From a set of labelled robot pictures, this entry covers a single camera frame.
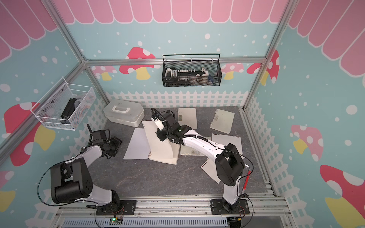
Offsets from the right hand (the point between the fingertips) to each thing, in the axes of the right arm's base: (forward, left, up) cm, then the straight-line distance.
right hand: (158, 129), depth 83 cm
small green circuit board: (-43, +20, -22) cm, 52 cm away
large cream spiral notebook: (+28, -18, -20) cm, 39 cm away
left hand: (-2, +26, -14) cm, 29 cm away
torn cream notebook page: (-10, -5, -8) cm, 14 cm away
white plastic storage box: (+22, +29, -7) cm, 37 cm away
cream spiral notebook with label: (+23, -46, -20) cm, 55 cm away
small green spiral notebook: (-10, -4, -8) cm, 13 cm away
